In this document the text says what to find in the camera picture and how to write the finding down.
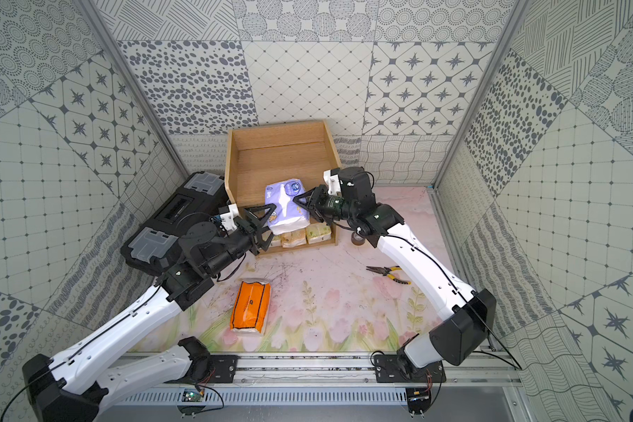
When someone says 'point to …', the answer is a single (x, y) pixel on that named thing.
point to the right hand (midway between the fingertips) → (296, 204)
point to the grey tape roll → (357, 239)
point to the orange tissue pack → (251, 307)
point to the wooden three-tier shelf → (261, 156)
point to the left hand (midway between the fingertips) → (275, 208)
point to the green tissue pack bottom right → (316, 232)
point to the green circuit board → (192, 395)
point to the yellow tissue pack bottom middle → (294, 238)
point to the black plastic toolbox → (153, 246)
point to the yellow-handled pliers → (384, 271)
